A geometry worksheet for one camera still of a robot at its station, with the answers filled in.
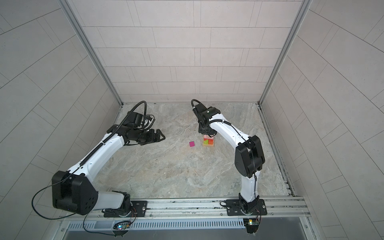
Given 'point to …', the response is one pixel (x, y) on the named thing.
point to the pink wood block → (207, 136)
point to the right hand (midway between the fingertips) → (205, 132)
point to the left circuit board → (122, 225)
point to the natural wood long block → (208, 145)
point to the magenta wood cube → (191, 143)
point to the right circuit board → (251, 221)
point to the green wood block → (206, 142)
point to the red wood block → (204, 139)
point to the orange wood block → (211, 141)
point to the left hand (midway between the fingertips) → (163, 136)
